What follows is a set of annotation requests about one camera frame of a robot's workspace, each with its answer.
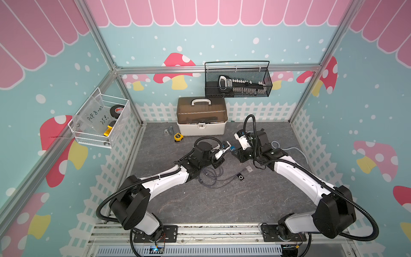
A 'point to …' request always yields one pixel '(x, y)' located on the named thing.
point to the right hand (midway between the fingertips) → (233, 151)
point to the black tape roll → (116, 110)
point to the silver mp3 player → (249, 168)
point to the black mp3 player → (240, 176)
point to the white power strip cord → (289, 148)
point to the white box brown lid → (202, 116)
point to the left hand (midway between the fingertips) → (224, 153)
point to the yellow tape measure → (178, 137)
